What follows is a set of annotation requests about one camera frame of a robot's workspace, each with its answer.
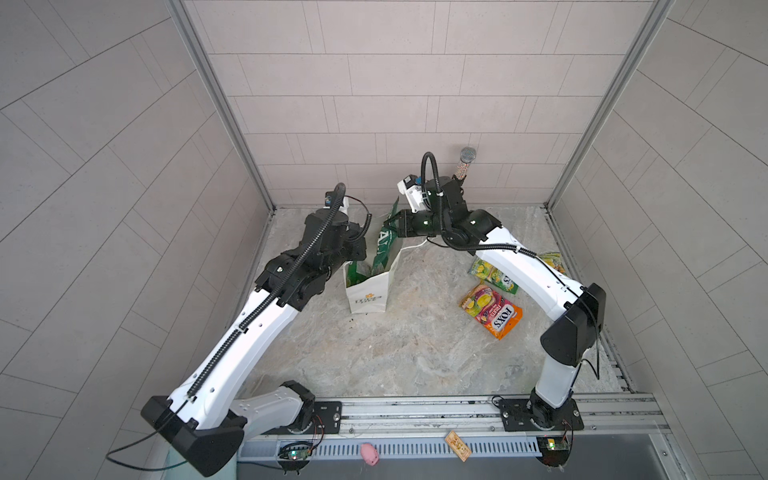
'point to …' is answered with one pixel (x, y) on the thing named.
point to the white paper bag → (373, 294)
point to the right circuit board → (554, 451)
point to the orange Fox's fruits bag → (494, 313)
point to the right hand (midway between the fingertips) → (383, 224)
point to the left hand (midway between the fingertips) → (367, 229)
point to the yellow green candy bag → (554, 259)
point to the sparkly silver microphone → (467, 155)
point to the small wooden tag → (458, 446)
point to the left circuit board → (294, 456)
